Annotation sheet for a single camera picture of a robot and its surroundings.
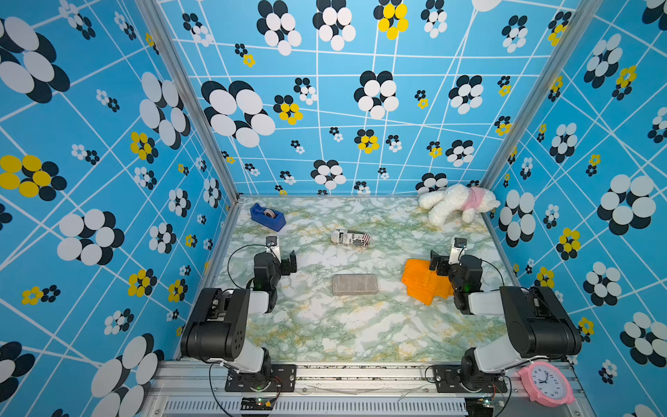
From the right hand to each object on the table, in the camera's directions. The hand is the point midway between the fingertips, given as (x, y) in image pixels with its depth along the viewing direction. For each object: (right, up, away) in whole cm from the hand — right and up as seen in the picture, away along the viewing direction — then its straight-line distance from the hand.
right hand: (450, 251), depth 94 cm
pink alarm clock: (+17, -34, -23) cm, 44 cm away
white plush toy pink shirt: (+10, +20, +13) cm, 25 cm away
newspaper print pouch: (-36, +4, +8) cm, 38 cm away
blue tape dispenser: (-70, +12, +12) cm, 72 cm away
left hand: (-61, +1, 0) cm, 61 cm away
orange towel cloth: (-11, -11, -2) cm, 16 cm away
